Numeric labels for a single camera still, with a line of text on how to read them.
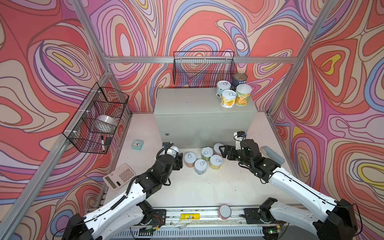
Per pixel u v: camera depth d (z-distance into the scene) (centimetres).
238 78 74
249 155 58
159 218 72
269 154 92
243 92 70
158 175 57
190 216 72
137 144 99
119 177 84
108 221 43
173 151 65
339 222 38
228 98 72
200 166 86
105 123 70
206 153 91
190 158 88
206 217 75
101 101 75
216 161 86
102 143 72
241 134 69
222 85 78
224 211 71
